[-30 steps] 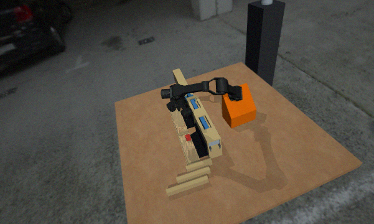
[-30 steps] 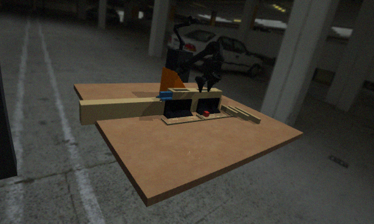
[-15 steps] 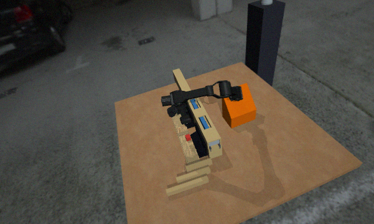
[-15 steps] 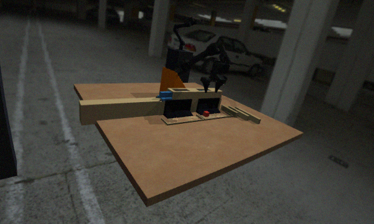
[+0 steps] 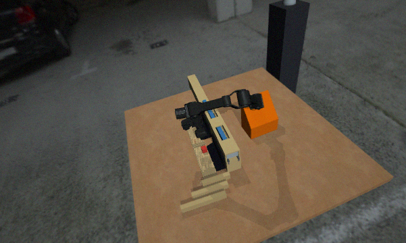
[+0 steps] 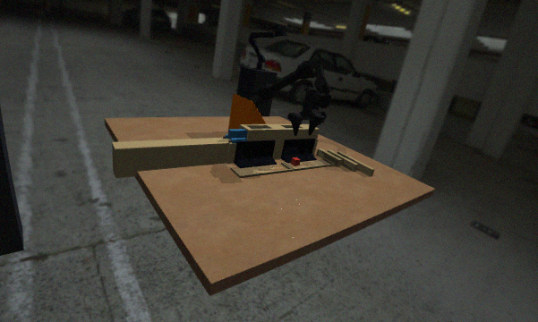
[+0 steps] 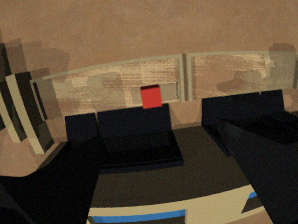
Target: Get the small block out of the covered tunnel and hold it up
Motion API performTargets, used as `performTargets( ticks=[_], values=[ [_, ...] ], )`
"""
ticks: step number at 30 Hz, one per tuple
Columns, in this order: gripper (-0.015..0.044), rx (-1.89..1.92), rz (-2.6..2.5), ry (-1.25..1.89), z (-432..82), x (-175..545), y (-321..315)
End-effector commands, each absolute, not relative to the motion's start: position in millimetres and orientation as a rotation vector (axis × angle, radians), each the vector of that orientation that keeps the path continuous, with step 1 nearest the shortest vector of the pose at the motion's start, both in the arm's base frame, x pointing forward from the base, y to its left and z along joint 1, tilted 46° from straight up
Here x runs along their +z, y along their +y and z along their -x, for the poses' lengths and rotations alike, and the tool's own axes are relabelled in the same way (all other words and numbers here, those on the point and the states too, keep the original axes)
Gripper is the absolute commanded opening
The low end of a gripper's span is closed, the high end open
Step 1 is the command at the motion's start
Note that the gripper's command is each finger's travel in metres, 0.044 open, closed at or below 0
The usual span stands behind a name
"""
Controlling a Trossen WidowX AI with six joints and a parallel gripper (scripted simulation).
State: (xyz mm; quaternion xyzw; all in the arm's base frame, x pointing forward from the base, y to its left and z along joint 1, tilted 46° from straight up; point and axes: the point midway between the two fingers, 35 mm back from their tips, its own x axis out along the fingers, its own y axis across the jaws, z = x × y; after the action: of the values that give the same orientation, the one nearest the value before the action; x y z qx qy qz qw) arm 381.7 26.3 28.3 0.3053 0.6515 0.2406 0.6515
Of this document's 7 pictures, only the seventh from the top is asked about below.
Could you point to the tan wooden rod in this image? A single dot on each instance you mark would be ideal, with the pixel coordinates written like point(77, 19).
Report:
point(2, 125)

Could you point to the tan flat bar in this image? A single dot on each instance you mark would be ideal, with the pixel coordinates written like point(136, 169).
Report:
point(7, 108)

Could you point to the red cube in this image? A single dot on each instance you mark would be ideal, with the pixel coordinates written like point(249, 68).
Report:
point(151, 96)

